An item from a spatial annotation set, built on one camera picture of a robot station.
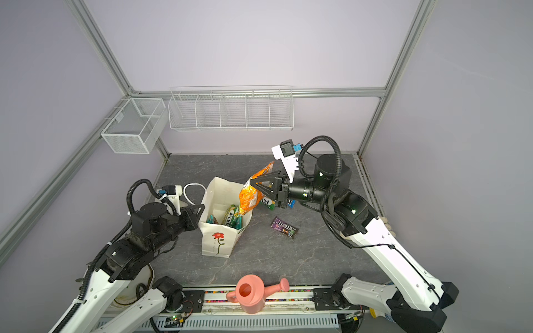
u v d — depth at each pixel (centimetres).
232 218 79
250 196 53
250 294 65
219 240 71
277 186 47
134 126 97
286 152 44
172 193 59
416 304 39
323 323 71
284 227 90
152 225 48
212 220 82
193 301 74
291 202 99
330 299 74
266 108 105
